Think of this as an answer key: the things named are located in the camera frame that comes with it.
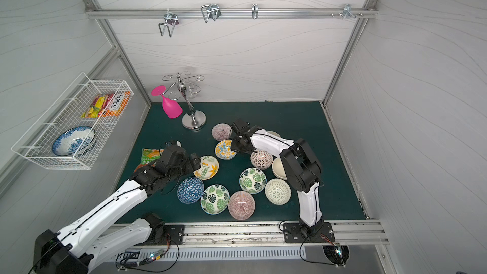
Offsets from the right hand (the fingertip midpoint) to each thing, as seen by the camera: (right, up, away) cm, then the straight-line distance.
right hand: (235, 147), depth 94 cm
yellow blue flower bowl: (-6, -2, +3) cm, 8 cm away
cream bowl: (+21, -10, -4) cm, 24 cm away
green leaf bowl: (+9, -15, -7) cm, 18 cm away
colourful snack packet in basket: (-49, +20, -21) cm, 57 cm away
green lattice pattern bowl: (+20, -19, -10) cm, 29 cm away
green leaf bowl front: (-8, -21, -12) cm, 26 cm away
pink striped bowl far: (-8, +7, +10) cm, 15 cm away
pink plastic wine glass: (-33, +19, +2) cm, 38 cm away
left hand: (-17, -4, -14) cm, 22 cm away
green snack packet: (-43, -4, -2) cm, 44 cm away
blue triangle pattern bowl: (-19, -18, -10) cm, 28 cm away
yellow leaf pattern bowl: (-12, -10, -3) cm, 16 cm away
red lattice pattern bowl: (+13, -6, -1) cm, 15 cm away
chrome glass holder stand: (-24, +31, -3) cm, 39 cm away
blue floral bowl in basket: (-52, +7, -31) cm, 61 cm away
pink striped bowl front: (+4, -23, -14) cm, 27 cm away
